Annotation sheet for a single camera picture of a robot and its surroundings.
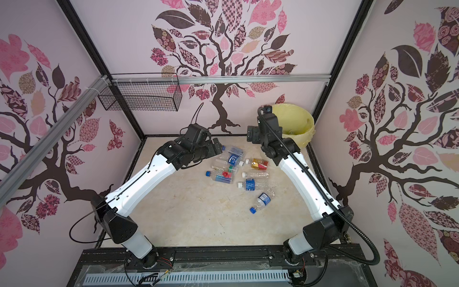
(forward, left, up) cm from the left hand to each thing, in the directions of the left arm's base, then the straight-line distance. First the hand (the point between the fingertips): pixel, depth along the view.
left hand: (214, 151), depth 76 cm
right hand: (+7, -21, +8) cm, 23 cm away
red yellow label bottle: (+9, -24, -23) cm, 34 cm away
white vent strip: (-43, +11, -27) cm, 52 cm away
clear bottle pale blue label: (+18, -10, -23) cm, 31 cm away
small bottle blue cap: (-12, -24, -22) cm, 35 cm away
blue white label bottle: (+13, -9, -21) cm, 27 cm away
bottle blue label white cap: (-5, -18, -21) cm, 28 cm away
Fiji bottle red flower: (+1, -2, -23) cm, 23 cm away
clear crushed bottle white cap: (+4, -24, -26) cm, 36 cm away
